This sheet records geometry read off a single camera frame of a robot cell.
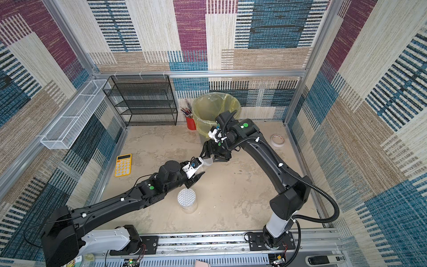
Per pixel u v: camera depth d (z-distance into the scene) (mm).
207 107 1001
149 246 732
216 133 672
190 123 1159
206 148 636
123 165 987
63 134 709
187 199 744
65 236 389
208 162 682
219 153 627
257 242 731
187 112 1116
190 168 638
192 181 671
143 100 1087
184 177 673
